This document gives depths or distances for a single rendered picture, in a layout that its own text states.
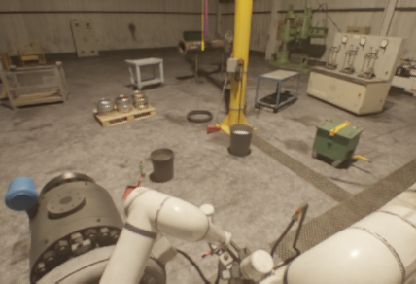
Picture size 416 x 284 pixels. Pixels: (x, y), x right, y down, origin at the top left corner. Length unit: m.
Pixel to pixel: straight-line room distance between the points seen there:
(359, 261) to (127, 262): 0.62
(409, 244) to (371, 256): 0.09
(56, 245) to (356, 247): 1.38
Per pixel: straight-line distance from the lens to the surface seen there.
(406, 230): 0.53
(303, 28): 11.43
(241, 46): 4.11
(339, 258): 0.44
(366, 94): 6.21
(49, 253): 1.55
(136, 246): 0.80
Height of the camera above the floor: 1.90
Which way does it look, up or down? 28 degrees down
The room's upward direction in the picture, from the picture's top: 1 degrees clockwise
